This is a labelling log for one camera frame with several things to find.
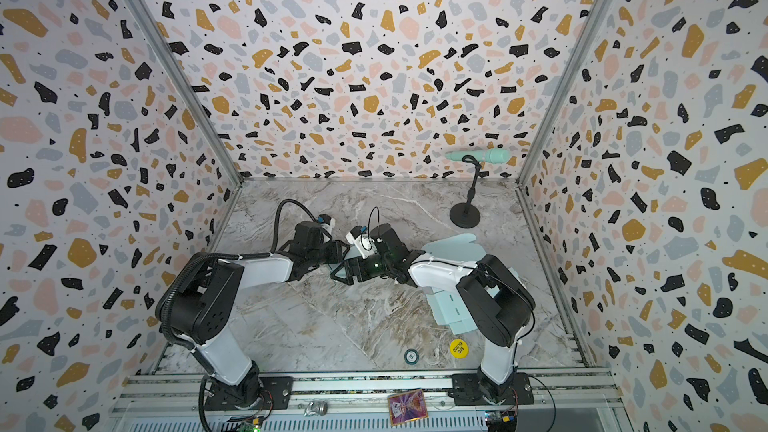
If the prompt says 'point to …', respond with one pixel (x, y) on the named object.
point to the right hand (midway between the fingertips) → (341, 268)
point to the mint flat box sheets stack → (447, 305)
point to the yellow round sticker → (458, 348)
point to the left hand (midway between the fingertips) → (350, 243)
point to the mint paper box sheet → (349, 253)
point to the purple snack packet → (406, 407)
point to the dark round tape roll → (411, 356)
